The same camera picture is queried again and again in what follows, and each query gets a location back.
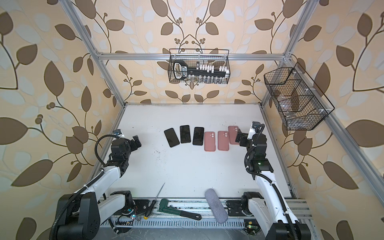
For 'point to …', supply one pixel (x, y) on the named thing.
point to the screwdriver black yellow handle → (150, 206)
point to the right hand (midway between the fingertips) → (249, 132)
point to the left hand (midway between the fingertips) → (129, 137)
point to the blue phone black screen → (198, 139)
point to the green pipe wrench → (164, 207)
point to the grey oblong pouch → (220, 214)
